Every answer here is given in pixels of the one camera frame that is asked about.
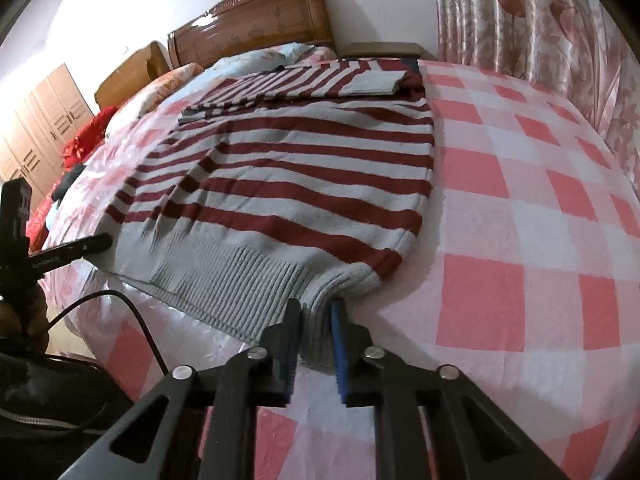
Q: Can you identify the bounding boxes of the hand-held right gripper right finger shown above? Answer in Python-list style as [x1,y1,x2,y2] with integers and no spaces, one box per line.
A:
[330,299,571,480]

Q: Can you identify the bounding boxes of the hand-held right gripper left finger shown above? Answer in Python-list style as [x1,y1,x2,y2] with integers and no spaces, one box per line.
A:
[57,297,303,480]

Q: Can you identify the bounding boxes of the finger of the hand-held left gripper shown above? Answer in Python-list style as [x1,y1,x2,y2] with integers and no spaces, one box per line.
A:
[30,233,113,276]

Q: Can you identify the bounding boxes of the red grey striped sweater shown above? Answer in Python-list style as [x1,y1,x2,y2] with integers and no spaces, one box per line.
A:
[102,57,436,373]

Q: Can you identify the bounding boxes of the person's left hand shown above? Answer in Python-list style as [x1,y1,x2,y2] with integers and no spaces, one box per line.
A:
[0,285,51,356]

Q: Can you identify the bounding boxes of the black cloth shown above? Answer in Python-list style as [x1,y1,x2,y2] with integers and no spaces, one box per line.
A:
[54,164,86,201]

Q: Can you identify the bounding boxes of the red blanket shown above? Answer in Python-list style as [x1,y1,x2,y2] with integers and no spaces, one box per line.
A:
[27,107,118,251]

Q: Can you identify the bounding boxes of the wooden wardrobe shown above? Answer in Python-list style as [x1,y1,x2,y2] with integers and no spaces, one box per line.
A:
[0,62,96,201]

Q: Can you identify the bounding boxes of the dark bag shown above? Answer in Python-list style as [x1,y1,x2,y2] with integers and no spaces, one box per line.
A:
[0,352,136,480]

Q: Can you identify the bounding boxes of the small wooden headboard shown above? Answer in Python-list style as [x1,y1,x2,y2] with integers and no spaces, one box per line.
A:
[95,41,171,108]

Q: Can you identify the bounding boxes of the pink checkered bed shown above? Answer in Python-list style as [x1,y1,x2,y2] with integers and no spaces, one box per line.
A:
[37,45,640,480]

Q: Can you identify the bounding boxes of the light blue floral pillow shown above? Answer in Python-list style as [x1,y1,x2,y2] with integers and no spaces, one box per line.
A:
[207,42,318,73]

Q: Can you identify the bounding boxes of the large carved wooden headboard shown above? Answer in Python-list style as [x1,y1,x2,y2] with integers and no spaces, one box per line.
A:
[166,0,336,68]

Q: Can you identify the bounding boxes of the wooden nightstand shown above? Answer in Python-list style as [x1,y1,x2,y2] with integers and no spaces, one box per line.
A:
[345,41,423,59]

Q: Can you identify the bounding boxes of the pink floral curtain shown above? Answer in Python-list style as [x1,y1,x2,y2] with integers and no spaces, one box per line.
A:
[431,0,640,186]

